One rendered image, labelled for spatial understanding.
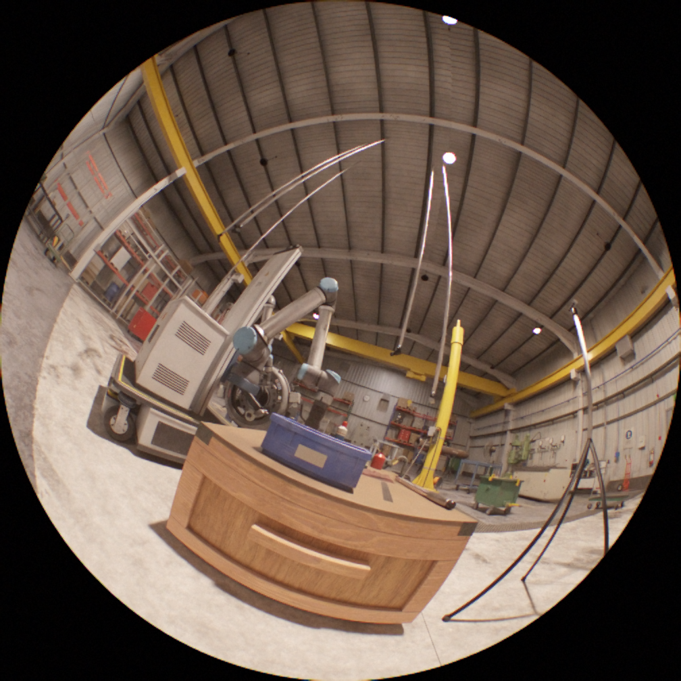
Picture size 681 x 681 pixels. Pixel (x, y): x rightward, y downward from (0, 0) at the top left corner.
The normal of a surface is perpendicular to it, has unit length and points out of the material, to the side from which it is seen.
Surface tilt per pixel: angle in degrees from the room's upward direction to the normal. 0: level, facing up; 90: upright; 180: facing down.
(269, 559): 90
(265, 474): 90
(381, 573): 90
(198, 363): 90
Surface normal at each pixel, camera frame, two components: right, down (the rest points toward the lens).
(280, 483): -0.01, -0.44
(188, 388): 0.84, 0.11
